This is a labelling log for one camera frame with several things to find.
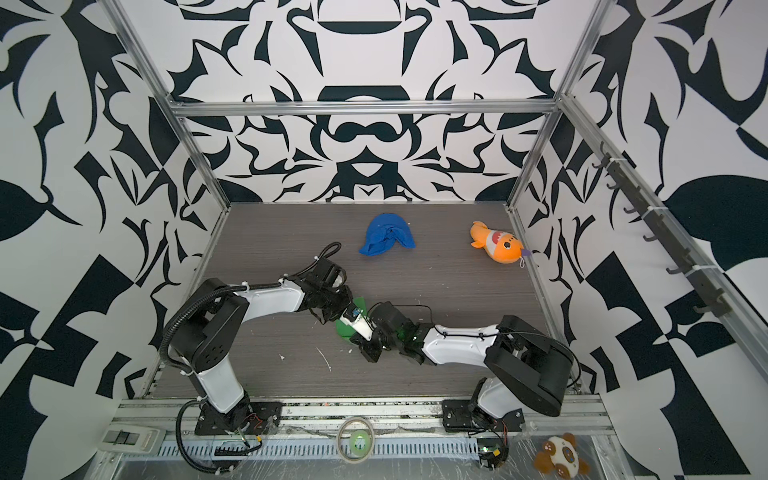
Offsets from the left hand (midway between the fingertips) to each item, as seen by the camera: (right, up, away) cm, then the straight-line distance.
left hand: (363, 304), depth 91 cm
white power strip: (-51, -26, -21) cm, 61 cm away
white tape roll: (-1, -27, -20) cm, 34 cm away
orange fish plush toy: (+44, +17, +6) cm, 47 cm away
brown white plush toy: (+46, -29, -24) cm, 59 cm away
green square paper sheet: (-6, -8, -1) cm, 10 cm away
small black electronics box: (+32, -30, -20) cm, 48 cm away
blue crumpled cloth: (+6, +22, +13) cm, 26 cm away
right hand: (-2, -7, -9) cm, 12 cm away
